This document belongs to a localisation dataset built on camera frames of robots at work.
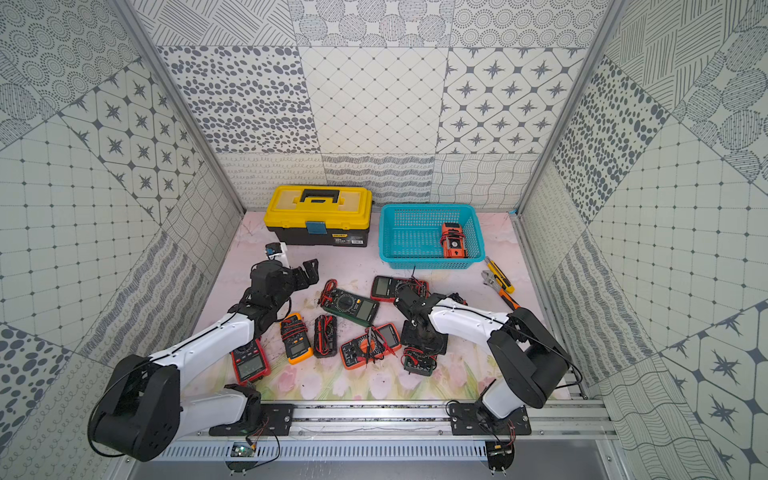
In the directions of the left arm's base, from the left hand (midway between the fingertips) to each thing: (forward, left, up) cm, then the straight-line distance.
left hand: (302, 259), depth 86 cm
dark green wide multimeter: (-7, -12, -15) cm, 21 cm away
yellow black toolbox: (+19, 0, 0) cm, 19 cm away
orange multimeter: (+18, -48, -13) cm, 53 cm away
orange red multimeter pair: (-21, -21, -13) cm, 32 cm away
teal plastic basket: (+24, -33, -17) cm, 44 cm away
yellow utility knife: (+6, -63, -16) cm, 66 cm away
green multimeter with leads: (-24, -34, -14) cm, 44 cm away
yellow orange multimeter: (-19, +1, -13) cm, 23 cm away
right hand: (-19, -36, -17) cm, 44 cm away
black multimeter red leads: (-18, -8, -13) cm, 23 cm away
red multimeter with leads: (-1, -24, -14) cm, 28 cm away
